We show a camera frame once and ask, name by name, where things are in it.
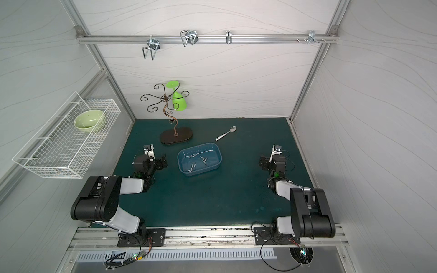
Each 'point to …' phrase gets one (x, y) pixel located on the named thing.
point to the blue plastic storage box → (194, 160)
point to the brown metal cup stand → (171, 137)
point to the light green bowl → (89, 120)
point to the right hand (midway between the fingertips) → (272, 155)
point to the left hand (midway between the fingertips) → (157, 155)
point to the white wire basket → (68, 143)
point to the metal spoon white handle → (232, 129)
